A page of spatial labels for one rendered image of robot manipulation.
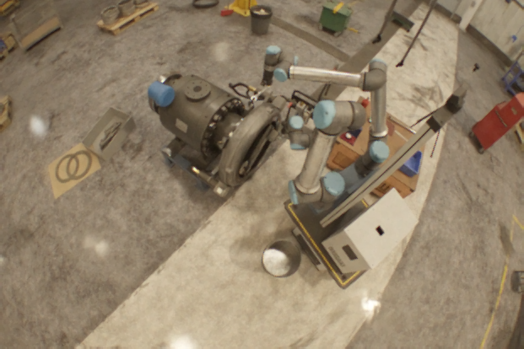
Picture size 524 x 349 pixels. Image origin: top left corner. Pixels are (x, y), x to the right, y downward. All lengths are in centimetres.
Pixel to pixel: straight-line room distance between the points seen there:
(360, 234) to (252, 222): 111
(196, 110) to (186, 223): 110
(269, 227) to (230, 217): 39
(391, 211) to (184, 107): 176
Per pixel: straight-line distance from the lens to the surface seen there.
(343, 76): 139
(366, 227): 169
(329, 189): 143
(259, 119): 168
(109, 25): 545
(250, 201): 241
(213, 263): 230
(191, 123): 190
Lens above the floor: 228
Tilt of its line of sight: 59 degrees down
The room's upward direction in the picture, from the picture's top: 10 degrees clockwise
